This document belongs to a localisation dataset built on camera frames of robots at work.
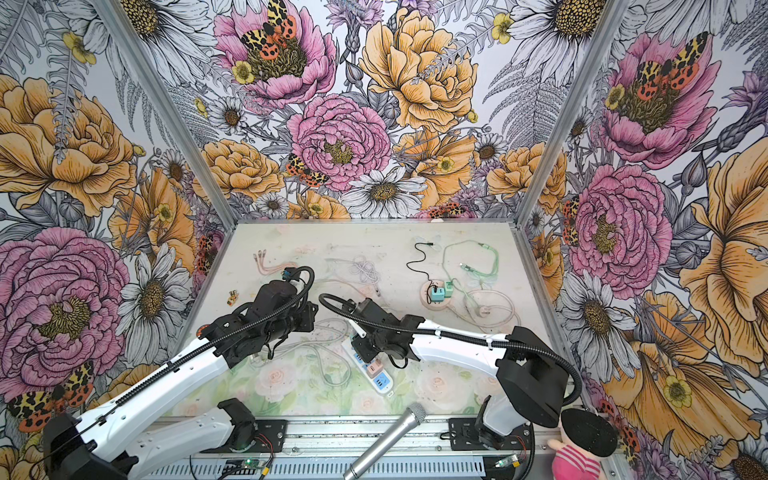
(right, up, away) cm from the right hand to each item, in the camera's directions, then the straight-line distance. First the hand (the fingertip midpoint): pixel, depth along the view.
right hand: (363, 349), depth 81 cm
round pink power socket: (+19, +12, +17) cm, 28 cm away
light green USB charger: (+25, +14, +13) cm, 31 cm away
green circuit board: (-26, -23, -10) cm, 36 cm away
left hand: (-13, +9, -3) cm, 16 cm away
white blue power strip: (+5, -9, -1) cm, 10 cm away
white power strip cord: (-13, -2, +8) cm, 15 cm away
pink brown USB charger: (+3, -4, -3) cm, 6 cm away
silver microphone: (+13, -14, -7) cm, 21 cm away
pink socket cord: (+34, +4, +13) cm, 37 cm away
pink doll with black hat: (+51, -16, -13) cm, 55 cm away
